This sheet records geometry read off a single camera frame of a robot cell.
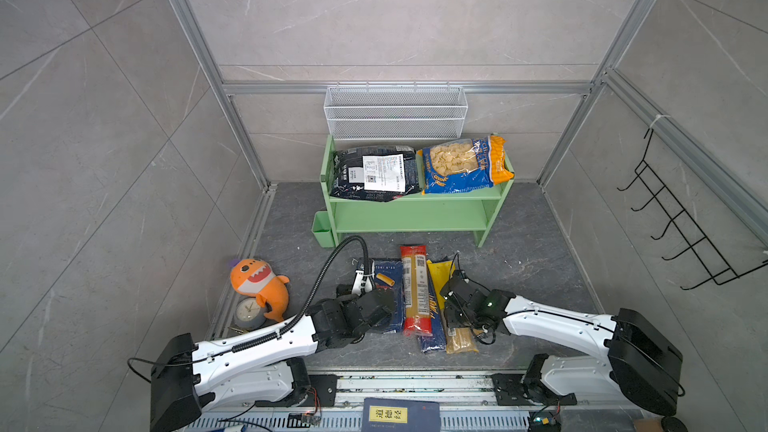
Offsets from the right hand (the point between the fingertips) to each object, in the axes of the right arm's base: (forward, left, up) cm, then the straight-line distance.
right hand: (448, 313), depth 85 cm
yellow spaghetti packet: (-8, -1, +4) cm, 9 cm away
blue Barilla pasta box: (+10, +17, +5) cm, 21 cm away
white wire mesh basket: (+59, +13, +29) cm, 68 cm away
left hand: (+3, +21, +14) cm, 25 cm away
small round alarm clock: (-1, +57, +4) cm, 57 cm away
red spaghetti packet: (+4, +9, +5) cm, 12 cm away
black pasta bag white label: (+26, +20, +33) cm, 46 cm away
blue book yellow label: (-24, +15, +2) cm, 29 cm away
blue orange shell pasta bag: (+30, -3, +31) cm, 43 cm away
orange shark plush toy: (+9, +56, +9) cm, 57 cm away
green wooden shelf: (+29, -11, +12) cm, 33 cm away
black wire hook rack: (-4, -50, +32) cm, 59 cm away
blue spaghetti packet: (-8, +5, +3) cm, 10 cm away
